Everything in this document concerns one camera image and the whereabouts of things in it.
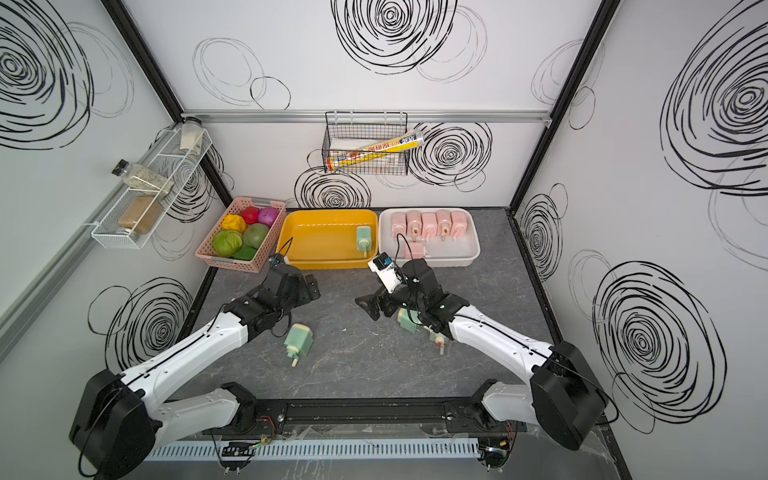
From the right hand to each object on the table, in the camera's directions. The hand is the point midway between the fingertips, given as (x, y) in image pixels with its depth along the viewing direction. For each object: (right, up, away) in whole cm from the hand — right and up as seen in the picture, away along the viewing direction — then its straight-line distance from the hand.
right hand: (369, 290), depth 77 cm
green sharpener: (-3, +13, +25) cm, 28 cm away
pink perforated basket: (-41, +7, +20) cm, 46 cm away
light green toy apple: (-42, +15, +26) cm, 51 cm away
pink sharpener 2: (+14, +18, +29) cm, 37 cm away
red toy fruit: (-47, +22, +35) cm, 63 cm away
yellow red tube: (-7, +37, +10) cm, 39 cm away
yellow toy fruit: (-51, +19, +31) cm, 63 cm away
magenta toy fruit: (-39, +22, +32) cm, 55 cm away
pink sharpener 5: (+31, +18, +29) cm, 46 cm away
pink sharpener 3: (+20, +18, +28) cm, 39 cm away
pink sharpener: (+9, +18, +30) cm, 37 cm away
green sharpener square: (+10, -10, +6) cm, 15 cm away
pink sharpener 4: (+25, +19, +30) cm, 44 cm away
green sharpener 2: (-19, -14, +2) cm, 23 cm away
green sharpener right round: (+19, -15, +3) cm, 25 cm away
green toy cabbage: (-50, +12, +24) cm, 57 cm away
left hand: (-19, 0, +7) cm, 21 cm away
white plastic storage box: (+23, +8, +26) cm, 36 cm away
